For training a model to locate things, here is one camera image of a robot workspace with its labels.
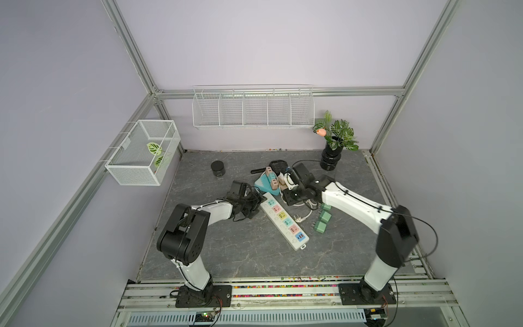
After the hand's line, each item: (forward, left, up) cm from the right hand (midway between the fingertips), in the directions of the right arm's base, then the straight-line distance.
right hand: (285, 194), depth 87 cm
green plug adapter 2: (-5, -18, -10) cm, 22 cm away
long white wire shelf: (+40, +15, +17) cm, 46 cm away
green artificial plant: (+22, -24, +15) cm, 36 cm away
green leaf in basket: (+11, +52, +17) cm, 56 cm away
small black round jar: (+23, +35, -10) cm, 43 cm away
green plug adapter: (-10, -15, -11) cm, 21 cm away
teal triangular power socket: (+13, +10, -10) cm, 19 cm away
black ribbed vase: (+25, -25, -5) cm, 36 cm away
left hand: (0, +9, -8) cm, 12 cm away
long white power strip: (-12, -2, -10) cm, 16 cm away
